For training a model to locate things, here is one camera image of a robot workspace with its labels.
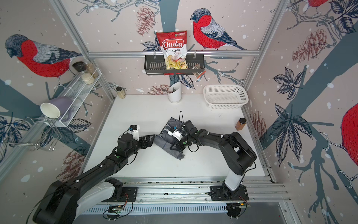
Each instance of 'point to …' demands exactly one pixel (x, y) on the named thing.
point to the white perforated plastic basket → (225, 96)
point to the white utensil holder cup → (175, 93)
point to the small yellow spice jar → (120, 92)
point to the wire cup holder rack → (41, 132)
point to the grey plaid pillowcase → (165, 141)
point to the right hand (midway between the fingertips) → (171, 148)
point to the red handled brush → (200, 76)
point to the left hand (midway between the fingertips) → (152, 134)
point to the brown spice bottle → (240, 124)
